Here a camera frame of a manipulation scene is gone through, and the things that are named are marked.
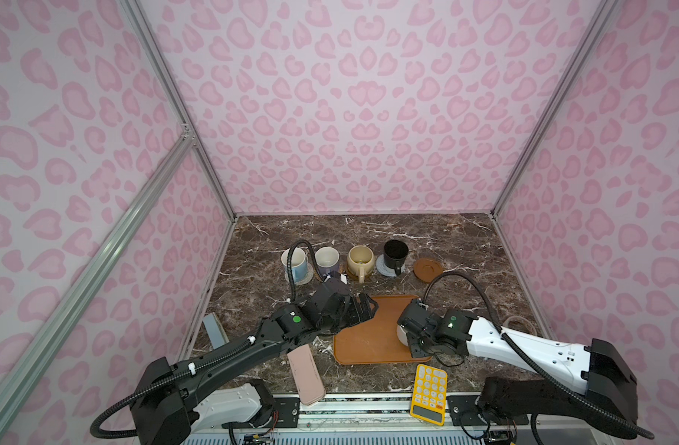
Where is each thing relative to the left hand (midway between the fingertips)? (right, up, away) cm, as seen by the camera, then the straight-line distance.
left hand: (372, 307), depth 73 cm
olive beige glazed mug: (-2, +10, +27) cm, 29 cm away
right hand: (+13, -12, +4) cm, 18 cm away
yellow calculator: (+15, -24, +1) cm, 28 cm away
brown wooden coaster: (+22, +7, +27) cm, 36 cm away
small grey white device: (-47, -10, +10) cm, 49 cm away
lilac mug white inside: (-14, +10, +30) cm, 35 cm away
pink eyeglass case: (-18, -20, +4) cm, 27 cm away
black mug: (+10, +12, +26) cm, 30 cm away
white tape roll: (+48, -7, +16) cm, 51 cm away
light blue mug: (-23, +10, +17) cm, 30 cm away
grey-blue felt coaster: (+7, +7, +27) cm, 29 cm away
